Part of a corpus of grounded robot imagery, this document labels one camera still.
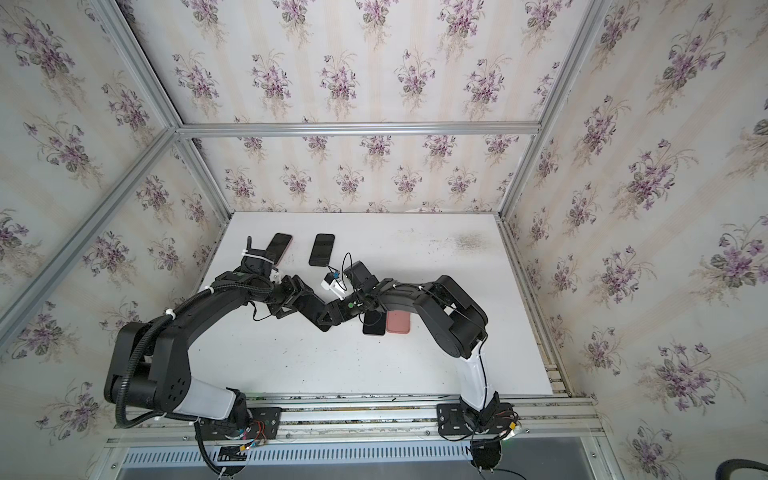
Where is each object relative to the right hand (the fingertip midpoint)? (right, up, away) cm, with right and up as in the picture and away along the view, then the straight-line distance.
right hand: (322, 321), depth 86 cm
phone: (+15, 0, -1) cm, 15 cm away
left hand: (-5, +8, +1) cm, 9 cm away
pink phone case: (+23, -2, +4) cm, 23 cm away
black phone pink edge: (-22, +22, +25) cm, 40 cm away
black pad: (-4, +4, +2) cm, 6 cm away
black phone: (-5, +20, +21) cm, 30 cm away
